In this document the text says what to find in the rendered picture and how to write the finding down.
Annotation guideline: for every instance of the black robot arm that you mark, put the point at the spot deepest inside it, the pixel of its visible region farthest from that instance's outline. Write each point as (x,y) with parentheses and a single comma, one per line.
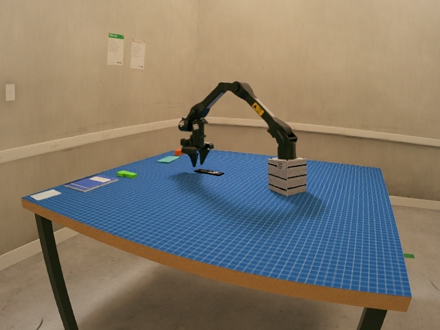
(277,128)

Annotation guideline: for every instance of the blue work mat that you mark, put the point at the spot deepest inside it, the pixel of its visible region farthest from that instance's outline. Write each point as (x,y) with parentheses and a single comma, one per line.
(341,232)

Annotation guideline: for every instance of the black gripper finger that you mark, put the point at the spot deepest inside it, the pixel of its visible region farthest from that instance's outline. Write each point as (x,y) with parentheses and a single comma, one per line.
(193,158)
(202,155)

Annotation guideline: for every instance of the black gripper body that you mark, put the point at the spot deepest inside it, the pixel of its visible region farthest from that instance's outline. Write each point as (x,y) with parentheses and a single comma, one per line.
(197,140)

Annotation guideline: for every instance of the black strip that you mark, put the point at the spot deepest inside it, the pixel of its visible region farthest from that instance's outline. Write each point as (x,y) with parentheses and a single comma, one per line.
(210,172)

